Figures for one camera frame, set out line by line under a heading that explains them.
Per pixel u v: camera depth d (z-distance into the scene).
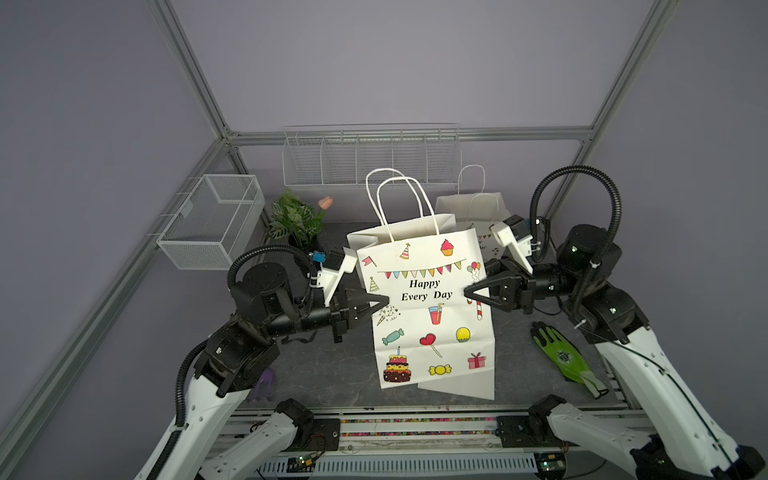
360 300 0.51
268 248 0.37
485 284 0.46
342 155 0.98
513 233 0.44
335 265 0.44
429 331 0.50
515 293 0.45
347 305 0.47
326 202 0.89
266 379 0.81
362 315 0.49
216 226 0.68
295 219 0.84
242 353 0.39
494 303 0.47
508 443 0.73
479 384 0.81
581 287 0.47
